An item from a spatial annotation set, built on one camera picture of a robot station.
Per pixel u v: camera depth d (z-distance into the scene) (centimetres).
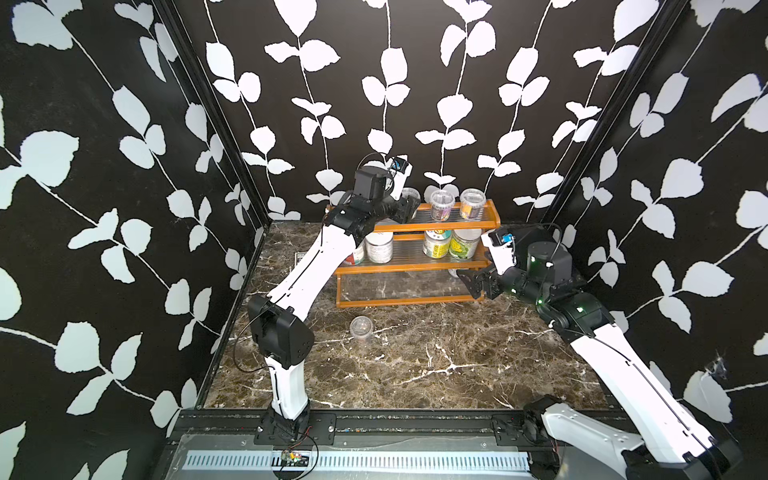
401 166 66
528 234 131
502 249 58
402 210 69
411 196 71
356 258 87
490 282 60
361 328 86
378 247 84
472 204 80
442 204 79
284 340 46
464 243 85
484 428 75
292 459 70
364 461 70
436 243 86
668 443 35
